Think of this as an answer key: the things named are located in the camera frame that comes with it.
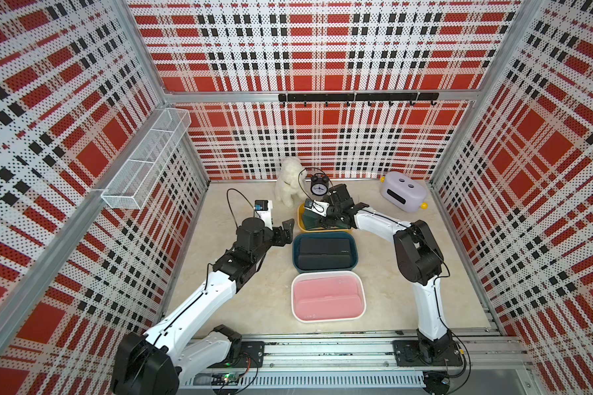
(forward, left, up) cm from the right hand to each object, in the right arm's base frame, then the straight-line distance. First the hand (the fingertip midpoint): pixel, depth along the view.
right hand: (324, 206), depth 100 cm
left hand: (-16, +14, +13) cm, 25 cm away
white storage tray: (-28, 0, -2) cm, 28 cm away
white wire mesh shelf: (+1, +74, +12) cm, 75 cm away
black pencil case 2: (-16, 0, -4) cm, 17 cm away
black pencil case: (-23, +1, -3) cm, 23 cm away
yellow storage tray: (0, +10, -2) cm, 11 cm away
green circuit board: (-58, +30, -6) cm, 65 cm away
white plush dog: (+10, +13, +8) cm, 18 cm away
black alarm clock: (+15, +1, -2) cm, 15 cm away
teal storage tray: (-16, -11, -4) cm, 20 cm away
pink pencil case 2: (-38, -1, -5) cm, 39 cm away
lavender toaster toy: (+8, -35, 0) cm, 36 cm away
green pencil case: (-7, +5, -1) cm, 8 cm away
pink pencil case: (-32, 0, -5) cm, 32 cm away
